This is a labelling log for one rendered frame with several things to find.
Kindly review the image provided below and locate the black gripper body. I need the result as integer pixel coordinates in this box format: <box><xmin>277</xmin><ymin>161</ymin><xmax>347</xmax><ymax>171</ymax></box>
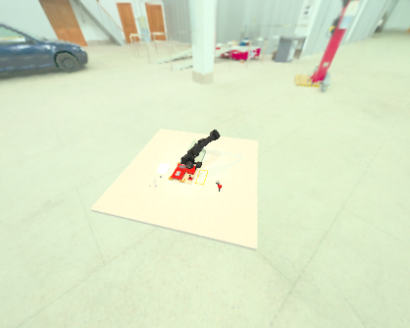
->
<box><xmin>189</xmin><ymin>158</ymin><xmax>202</xmax><ymax>168</ymax></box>

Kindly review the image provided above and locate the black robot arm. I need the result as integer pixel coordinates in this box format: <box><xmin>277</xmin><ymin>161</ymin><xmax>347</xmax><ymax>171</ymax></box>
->
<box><xmin>180</xmin><ymin>130</ymin><xmax>220</xmax><ymax>169</ymax></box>

